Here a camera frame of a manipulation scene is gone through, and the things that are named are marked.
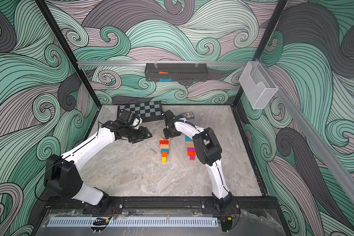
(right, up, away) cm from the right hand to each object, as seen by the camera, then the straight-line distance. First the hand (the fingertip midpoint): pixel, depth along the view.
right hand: (172, 134), depth 99 cm
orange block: (+12, -11, -8) cm, 18 cm away
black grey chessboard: (-19, +17, +12) cm, 28 cm away
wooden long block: (+12, -6, -2) cm, 13 cm away
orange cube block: (-5, -11, -8) cm, 15 cm away
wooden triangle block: (-1, -2, -5) cm, 6 cm away
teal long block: (+9, 0, -16) cm, 18 cm away
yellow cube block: (-5, -14, -10) cm, 18 cm away
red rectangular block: (-5, -4, -4) cm, 8 cm away
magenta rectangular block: (+12, -9, -4) cm, 16 cm away
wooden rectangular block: (-5, -7, -5) cm, 10 cm away
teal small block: (-5, -10, -5) cm, 12 cm away
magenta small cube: (+13, -13, -9) cm, 20 cm away
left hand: (-14, +2, -17) cm, 22 cm away
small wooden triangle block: (-8, -3, -2) cm, 8 cm away
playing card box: (+13, +14, +14) cm, 24 cm away
